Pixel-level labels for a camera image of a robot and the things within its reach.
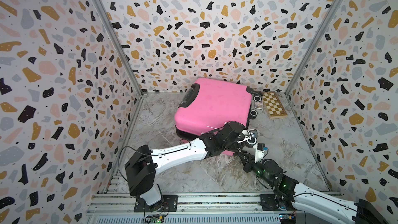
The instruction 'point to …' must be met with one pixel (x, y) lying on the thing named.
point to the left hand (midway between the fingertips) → (242, 127)
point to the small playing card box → (259, 104)
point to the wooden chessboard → (273, 105)
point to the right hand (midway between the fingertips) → (238, 156)
